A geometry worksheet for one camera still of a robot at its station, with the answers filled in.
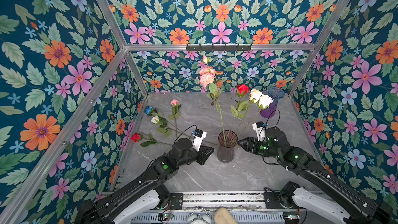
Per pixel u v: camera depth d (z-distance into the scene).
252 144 0.63
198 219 0.65
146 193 0.60
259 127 0.66
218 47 0.92
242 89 0.70
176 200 0.73
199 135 0.65
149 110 1.04
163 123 1.01
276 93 0.96
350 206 0.41
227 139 0.75
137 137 0.92
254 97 0.62
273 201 0.73
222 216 0.66
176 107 1.08
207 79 0.63
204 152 0.63
